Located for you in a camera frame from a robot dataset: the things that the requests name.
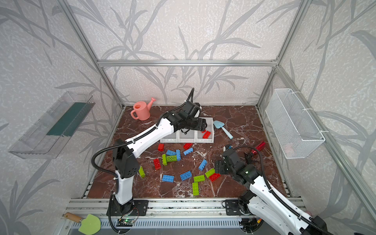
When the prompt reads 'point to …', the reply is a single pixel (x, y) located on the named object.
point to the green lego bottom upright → (195, 188)
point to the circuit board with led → (125, 222)
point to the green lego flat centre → (171, 158)
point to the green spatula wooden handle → (90, 225)
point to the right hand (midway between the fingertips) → (220, 160)
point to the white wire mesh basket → (295, 134)
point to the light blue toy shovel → (219, 124)
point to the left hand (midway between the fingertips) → (204, 121)
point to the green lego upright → (164, 159)
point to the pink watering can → (142, 109)
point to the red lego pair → (156, 164)
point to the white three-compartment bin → (193, 136)
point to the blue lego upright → (178, 153)
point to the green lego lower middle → (199, 178)
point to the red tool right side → (259, 147)
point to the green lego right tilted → (210, 173)
